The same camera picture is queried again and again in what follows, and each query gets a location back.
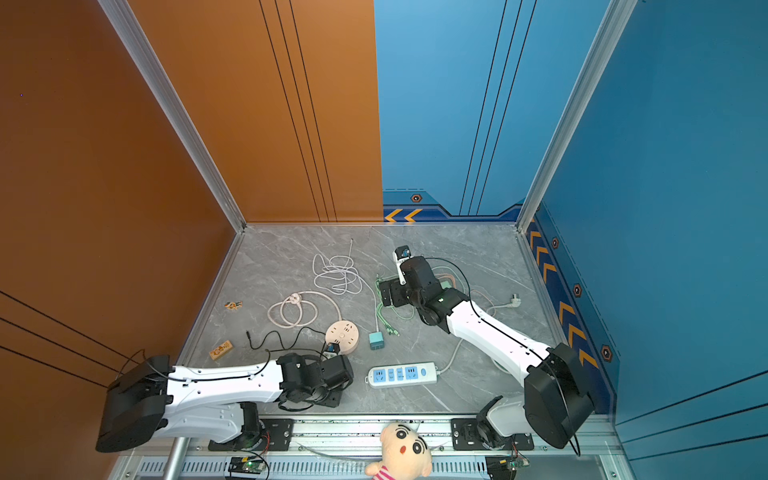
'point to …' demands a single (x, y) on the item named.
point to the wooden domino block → (220, 349)
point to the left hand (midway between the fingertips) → (341, 395)
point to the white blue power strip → (410, 374)
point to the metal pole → (171, 471)
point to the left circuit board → (248, 465)
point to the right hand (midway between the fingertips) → (392, 282)
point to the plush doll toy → (405, 455)
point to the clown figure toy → (234, 305)
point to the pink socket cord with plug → (296, 312)
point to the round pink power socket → (345, 333)
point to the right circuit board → (504, 467)
